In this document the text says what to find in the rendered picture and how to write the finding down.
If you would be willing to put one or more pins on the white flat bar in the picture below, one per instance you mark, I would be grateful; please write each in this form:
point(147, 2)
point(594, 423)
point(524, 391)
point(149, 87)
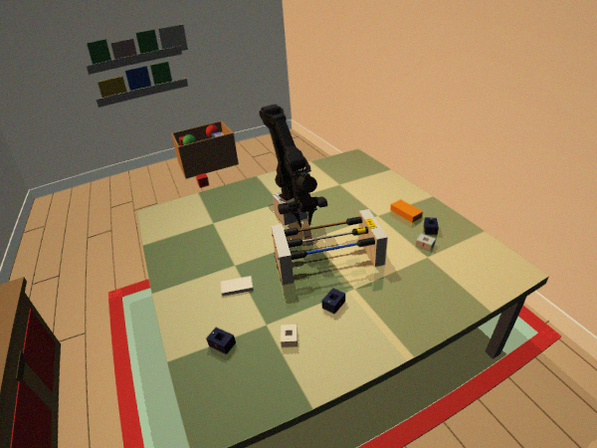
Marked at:
point(236, 286)

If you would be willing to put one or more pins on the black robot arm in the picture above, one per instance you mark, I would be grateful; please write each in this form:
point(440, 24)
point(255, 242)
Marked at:
point(291, 173)

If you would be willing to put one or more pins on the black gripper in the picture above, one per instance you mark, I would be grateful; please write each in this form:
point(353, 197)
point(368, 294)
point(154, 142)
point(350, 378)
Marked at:
point(285, 208)

